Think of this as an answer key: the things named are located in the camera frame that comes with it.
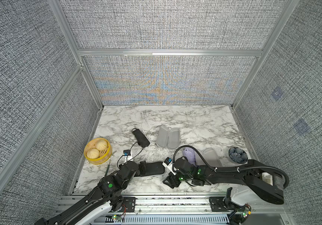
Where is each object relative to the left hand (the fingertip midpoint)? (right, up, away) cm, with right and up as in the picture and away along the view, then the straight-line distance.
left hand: (141, 162), depth 80 cm
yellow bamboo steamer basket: (-24, +2, +7) cm, 25 cm away
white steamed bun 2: (-27, +8, +10) cm, 30 cm away
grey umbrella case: (+43, +1, +11) cm, 45 cm away
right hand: (+13, -8, 0) cm, 15 cm away
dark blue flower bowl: (+61, +2, +10) cm, 61 cm away
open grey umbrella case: (+17, +11, +20) cm, 28 cm away
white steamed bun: (-30, +4, +6) cm, 31 cm away
